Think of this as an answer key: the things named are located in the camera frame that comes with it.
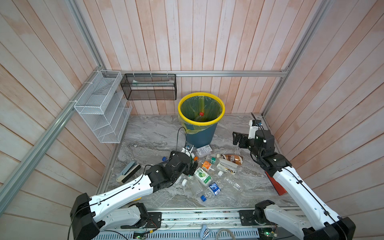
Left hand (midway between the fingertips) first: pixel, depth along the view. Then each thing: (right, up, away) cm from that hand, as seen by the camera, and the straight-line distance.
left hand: (187, 160), depth 75 cm
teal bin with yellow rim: (+14, +10, +29) cm, 34 cm away
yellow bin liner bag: (+9, +30, +24) cm, 39 cm away
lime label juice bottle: (+10, -12, +9) cm, 17 cm away
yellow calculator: (-27, -22, +5) cm, 35 cm away
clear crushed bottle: (+23, -14, +7) cm, 28 cm away
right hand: (+28, +14, +2) cm, 32 cm away
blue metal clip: (+9, -33, -6) cm, 35 cm away
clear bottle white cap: (+3, -16, +5) cm, 17 cm away
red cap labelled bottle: (+9, +26, +26) cm, 38 cm away
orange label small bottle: (+11, -6, +13) cm, 18 cm away
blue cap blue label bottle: (+14, -18, +5) cm, 23 cm away
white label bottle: (+24, -6, +13) cm, 28 cm away
